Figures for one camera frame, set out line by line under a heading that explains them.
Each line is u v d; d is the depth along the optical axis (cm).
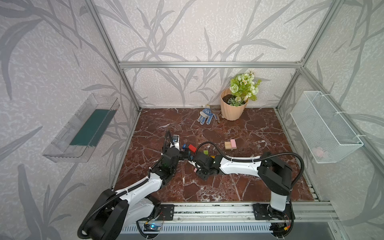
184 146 78
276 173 47
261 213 73
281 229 69
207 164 67
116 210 41
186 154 79
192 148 96
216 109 116
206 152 94
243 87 96
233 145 96
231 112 103
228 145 99
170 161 63
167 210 74
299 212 74
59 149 58
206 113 116
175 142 72
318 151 72
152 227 71
